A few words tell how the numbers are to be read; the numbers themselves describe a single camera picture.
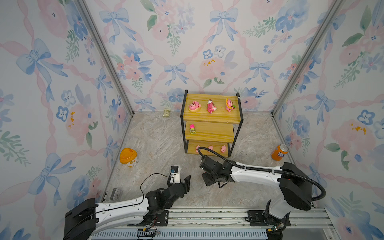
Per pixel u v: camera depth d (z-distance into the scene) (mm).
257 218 732
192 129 857
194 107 721
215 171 638
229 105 708
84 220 439
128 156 838
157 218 731
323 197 431
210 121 704
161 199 608
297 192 437
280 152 876
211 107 713
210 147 973
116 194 778
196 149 702
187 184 728
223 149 967
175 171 690
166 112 1199
